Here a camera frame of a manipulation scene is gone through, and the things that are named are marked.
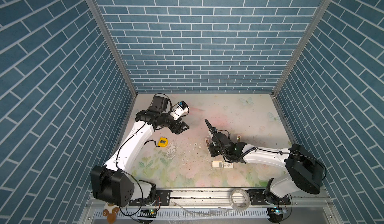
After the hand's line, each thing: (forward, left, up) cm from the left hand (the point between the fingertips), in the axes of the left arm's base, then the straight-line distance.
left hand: (184, 122), depth 78 cm
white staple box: (-15, -21, -20) cm, 33 cm away
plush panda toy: (-36, +33, -19) cm, 52 cm away
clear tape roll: (-31, -31, -18) cm, 48 cm away
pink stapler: (-1, -33, -17) cm, 37 cm away
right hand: (-5, -13, -15) cm, 21 cm away
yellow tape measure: (-1, +14, -20) cm, 24 cm away
